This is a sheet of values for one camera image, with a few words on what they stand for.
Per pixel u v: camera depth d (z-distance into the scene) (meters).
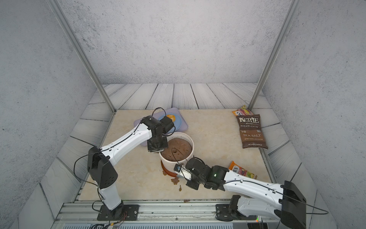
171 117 1.13
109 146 0.49
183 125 1.11
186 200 0.79
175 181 0.83
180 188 0.81
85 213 0.74
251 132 1.04
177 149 0.85
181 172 0.62
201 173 0.56
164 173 0.86
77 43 0.83
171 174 0.84
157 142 0.67
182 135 0.85
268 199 0.43
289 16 0.73
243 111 1.16
